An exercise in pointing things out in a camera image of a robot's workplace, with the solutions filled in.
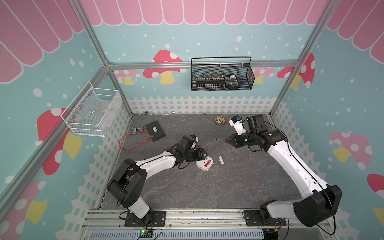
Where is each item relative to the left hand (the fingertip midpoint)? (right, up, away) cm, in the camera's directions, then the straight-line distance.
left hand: (204, 157), depth 87 cm
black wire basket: (+22, +49, +6) cm, 54 cm away
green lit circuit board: (-30, -35, -14) cm, 48 cm away
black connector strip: (+4, +44, +3) cm, 44 cm away
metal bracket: (-50, +16, +22) cm, 57 cm away
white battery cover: (+11, -3, +8) cm, 14 cm away
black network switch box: (-35, +15, +21) cm, 44 cm away
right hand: (+12, +11, -9) cm, 19 cm away
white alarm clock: (+1, -5, +3) cm, 6 cm away
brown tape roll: (+14, +23, +27) cm, 38 cm away
